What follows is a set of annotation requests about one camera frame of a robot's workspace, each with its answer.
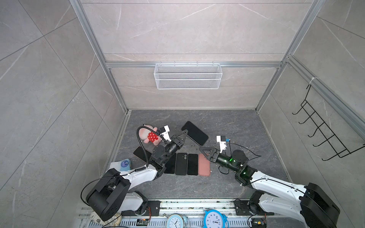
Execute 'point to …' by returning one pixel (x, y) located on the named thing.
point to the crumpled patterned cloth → (116, 221)
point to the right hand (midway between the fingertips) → (201, 150)
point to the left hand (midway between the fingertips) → (189, 130)
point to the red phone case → (204, 166)
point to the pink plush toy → (148, 135)
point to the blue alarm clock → (214, 219)
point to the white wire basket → (170, 76)
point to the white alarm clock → (175, 221)
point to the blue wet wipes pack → (124, 165)
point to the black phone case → (181, 164)
